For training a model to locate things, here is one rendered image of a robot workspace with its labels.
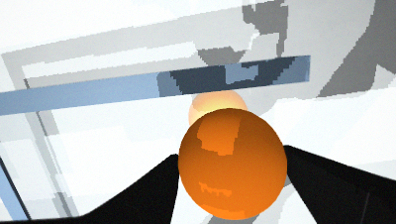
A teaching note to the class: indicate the low clear corner walls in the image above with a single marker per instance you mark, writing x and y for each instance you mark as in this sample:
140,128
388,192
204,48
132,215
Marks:
29,158

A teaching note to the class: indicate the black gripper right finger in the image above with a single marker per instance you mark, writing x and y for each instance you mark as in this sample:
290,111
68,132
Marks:
335,193

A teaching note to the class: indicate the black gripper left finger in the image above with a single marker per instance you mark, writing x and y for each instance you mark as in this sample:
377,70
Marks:
148,200

